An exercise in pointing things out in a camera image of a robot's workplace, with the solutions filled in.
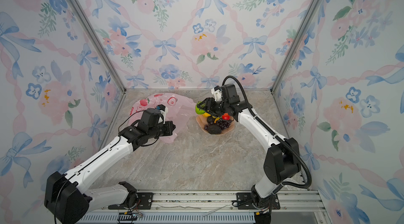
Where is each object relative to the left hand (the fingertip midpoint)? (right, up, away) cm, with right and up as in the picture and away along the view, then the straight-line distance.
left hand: (177, 125), depth 80 cm
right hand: (+12, +9, +1) cm, 15 cm away
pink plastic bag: (-1, +8, +16) cm, 18 cm away
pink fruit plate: (+12, 0, +20) cm, 24 cm away
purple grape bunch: (+26, -1, +16) cm, 30 cm away
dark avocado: (+19, -3, +10) cm, 22 cm away
